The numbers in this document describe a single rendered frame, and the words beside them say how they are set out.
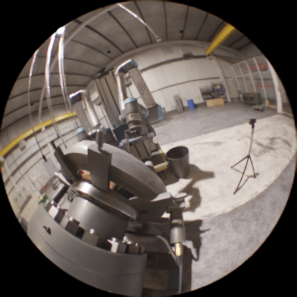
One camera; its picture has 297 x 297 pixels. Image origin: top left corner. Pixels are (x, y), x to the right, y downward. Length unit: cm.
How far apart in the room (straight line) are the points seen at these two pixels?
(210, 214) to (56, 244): 104
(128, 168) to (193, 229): 84
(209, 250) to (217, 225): 25
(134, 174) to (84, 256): 31
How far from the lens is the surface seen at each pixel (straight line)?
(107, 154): 25
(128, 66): 97
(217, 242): 99
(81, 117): 109
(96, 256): 29
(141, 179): 30
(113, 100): 127
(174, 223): 50
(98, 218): 41
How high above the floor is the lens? 95
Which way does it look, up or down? 23 degrees down
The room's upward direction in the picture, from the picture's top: 23 degrees counter-clockwise
